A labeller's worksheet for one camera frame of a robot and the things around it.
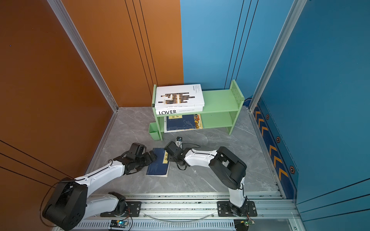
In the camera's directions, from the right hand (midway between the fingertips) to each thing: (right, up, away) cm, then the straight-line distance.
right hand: (172, 155), depth 91 cm
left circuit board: (-24, -29, -20) cm, 43 cm away
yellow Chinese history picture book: (+17, +20, +2) cm, 26 cm away
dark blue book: (+10, +22, +1) cm, 24 cm away
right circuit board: (+40, -27, -22) cm, 53 cm away
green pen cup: (-15, +15, +11) cm, 24 cm away
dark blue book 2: (-7, -6, -4) cm, 10 cm away
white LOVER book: (-4, +28, -14) cm, 31 cm away
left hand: (-11, -1, -1) cm, 11 cm away
